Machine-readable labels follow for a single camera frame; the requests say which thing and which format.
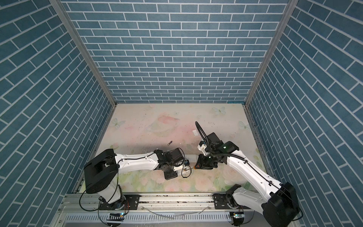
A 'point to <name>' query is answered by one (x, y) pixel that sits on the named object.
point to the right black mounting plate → (220, 202)
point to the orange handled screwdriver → (194, 167)
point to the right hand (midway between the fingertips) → (195, 165)
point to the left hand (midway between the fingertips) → (174, 172)
